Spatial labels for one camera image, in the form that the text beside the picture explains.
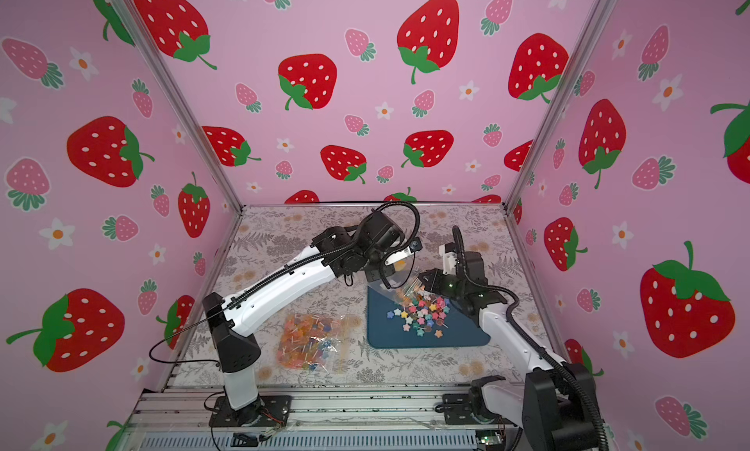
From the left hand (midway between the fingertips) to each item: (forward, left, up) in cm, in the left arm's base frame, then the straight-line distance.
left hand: (389, 255), depth 75 cm
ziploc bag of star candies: (+1, -7, -22) cm, 23 cm away
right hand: (0, -8, -10) cm, 13 cm away
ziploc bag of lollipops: (-15, +21, -23) cm, 35 cm away
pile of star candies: (-5, -11, -23) cm, 26 cm away
